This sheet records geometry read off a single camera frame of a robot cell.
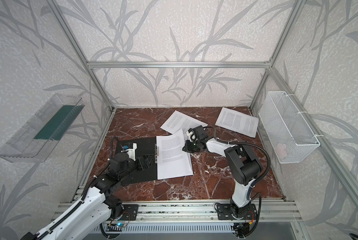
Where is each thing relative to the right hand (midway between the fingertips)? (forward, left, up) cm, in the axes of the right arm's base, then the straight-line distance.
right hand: (182, 144), depth 93 cm
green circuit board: (-42, +33, -7) cm, 54 cm away
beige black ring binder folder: (+4, +26, -8) cm, 28 cm away
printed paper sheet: (+24, +4, -5) cm, 25 cm away
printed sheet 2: (+23, -41, -6) cm, 47 cm away
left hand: (-10, +17, +9) cm, 21 cm away
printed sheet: (-9, +7, -5) cm, 12 cm away
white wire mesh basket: (-13, -46, +30) cm, 57 cm away
